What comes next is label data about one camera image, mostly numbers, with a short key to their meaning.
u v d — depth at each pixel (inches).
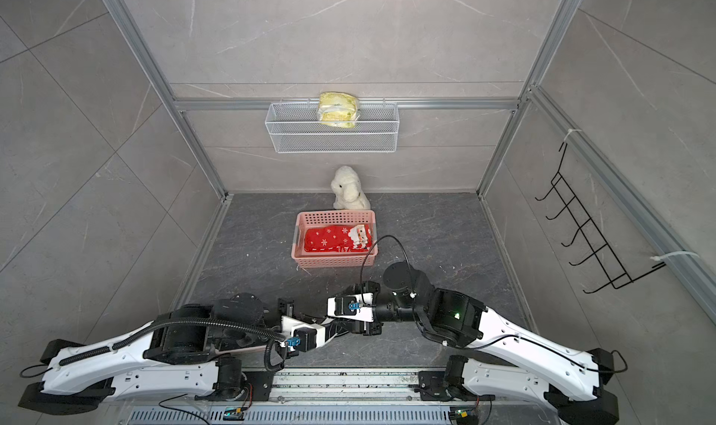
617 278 22.8
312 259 36.5
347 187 38.0
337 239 39.4
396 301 18.6
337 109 33.8
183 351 15.9
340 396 28.7
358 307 18.0
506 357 16.7
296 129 39.6
